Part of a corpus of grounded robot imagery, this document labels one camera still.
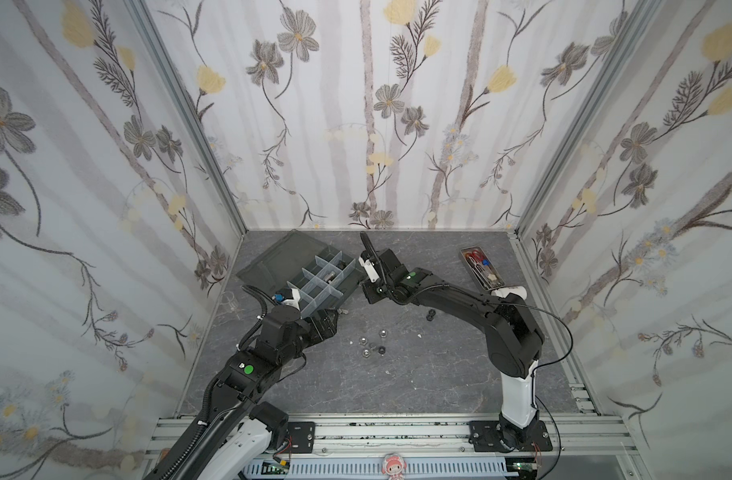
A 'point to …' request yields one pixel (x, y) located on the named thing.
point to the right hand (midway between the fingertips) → (359, 278)
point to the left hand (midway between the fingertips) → (324, 312)
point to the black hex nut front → (382, 350)
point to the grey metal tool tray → (483, 268)
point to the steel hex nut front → (366, 353)
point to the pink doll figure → (394, 466)
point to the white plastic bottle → (504, 292)
